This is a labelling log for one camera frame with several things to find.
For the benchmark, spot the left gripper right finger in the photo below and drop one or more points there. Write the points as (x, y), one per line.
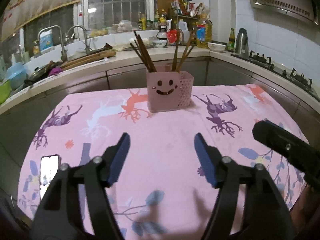
(265, 214)

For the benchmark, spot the fruit pattern window blind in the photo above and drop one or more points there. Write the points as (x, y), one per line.
(20, 12)

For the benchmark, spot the white plastic jug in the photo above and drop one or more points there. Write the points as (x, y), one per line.
(184, 32)

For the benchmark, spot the smartphone with lit screen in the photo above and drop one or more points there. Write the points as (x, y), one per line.
(48, 168)

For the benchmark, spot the pink smiley utensil holder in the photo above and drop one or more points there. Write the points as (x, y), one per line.
(169, 91)

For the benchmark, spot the white ceramic bowl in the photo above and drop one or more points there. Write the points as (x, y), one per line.
(216, 47)

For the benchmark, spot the brown wooden chopstick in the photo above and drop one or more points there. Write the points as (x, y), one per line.
(174, 64)
(184, 57)
(140, 55)
(143, 52)
(147, 53)
(188, 43)

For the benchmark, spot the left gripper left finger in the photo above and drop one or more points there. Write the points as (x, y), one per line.
(75, 205)

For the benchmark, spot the steel kitchen faucet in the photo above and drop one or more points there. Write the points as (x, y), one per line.
(63, 51)

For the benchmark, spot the pink patterned tablecloth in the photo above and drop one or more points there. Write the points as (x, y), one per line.
(161, 192)

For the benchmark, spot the black gas stove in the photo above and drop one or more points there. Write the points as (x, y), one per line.
(290, 75)

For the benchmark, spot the blue plastic container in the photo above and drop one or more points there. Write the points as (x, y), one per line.
(16, 74)

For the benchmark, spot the green glass bottle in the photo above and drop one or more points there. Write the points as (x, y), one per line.
(231, 42)

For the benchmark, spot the black pan with lid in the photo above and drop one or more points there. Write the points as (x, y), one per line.
(40, 74)

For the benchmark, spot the small patterned bowl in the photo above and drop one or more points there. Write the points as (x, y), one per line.
(160, 43)

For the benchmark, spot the red snack packet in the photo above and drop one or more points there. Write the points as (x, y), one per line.
(172, 36)

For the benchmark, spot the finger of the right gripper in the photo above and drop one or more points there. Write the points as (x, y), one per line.
(297, 152)

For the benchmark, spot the yellow cooking oil bottle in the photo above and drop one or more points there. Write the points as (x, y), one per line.
(203, 31)

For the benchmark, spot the wooden cutting board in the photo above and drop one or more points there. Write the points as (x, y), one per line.
(88, 59)

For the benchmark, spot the barred kitchen window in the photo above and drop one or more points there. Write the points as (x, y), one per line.
(106, 13)

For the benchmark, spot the green plastic bowl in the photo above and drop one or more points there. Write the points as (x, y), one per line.
(5, 90)

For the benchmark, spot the steel thermos kettle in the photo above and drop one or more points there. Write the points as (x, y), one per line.
(241, 47)

